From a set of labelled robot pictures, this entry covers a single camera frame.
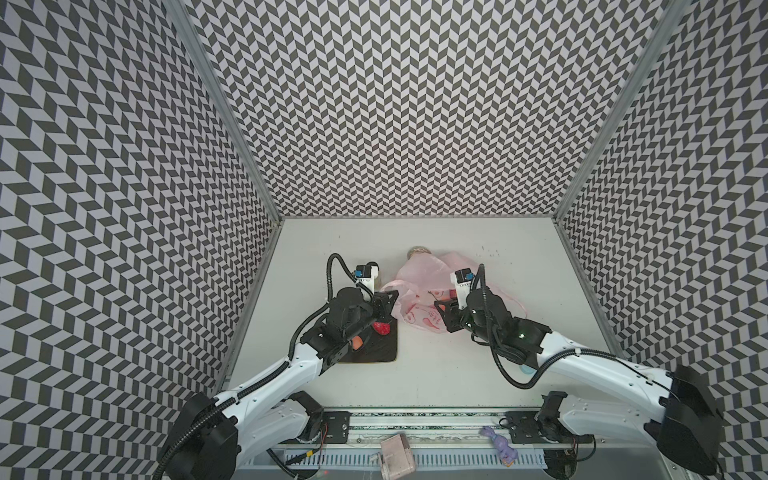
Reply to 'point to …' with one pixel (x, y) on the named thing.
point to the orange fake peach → (357, 342)
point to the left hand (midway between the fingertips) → (399, 295)
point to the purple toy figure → (507, 453)
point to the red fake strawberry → (381, 328)
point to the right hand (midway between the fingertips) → (440, 311)
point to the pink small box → (396, 458)
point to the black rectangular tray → (376, 348)
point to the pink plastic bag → (423, 281)
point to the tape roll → (417, 250)
